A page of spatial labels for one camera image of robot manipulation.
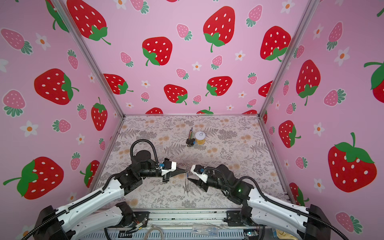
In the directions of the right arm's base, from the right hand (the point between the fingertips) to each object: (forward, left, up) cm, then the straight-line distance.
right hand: (190, 173), depth 70 cm
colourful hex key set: (+30, +6, -17) cm, 35 cm away
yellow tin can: (+33, -1, -13) cm, 35 cm away
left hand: (-1, +2, +5) cm, 6 cm away
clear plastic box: (-20, -9, -18) cm, 28 cm away
